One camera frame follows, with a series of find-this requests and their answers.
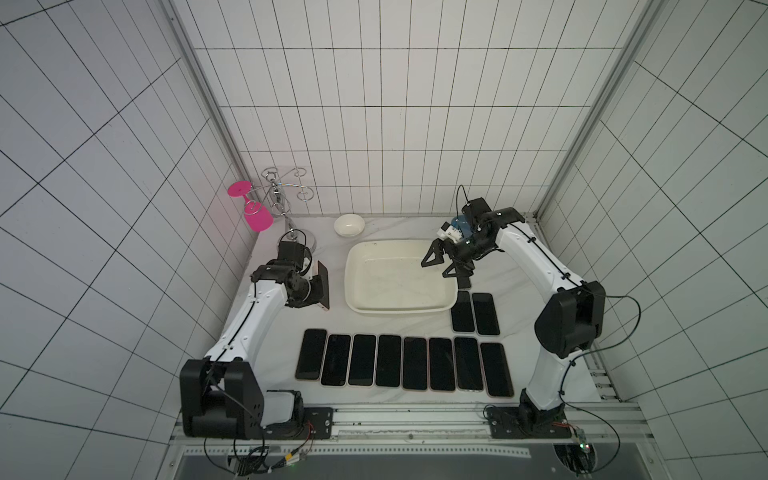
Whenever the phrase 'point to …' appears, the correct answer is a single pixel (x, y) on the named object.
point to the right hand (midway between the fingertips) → (423, 269)
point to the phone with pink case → (415, 363)
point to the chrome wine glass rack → (281, 206)
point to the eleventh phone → (463, 281)
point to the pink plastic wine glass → (258, 217)
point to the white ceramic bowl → (349, 225)
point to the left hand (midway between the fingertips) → (320, 300)
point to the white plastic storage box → (387, 277)
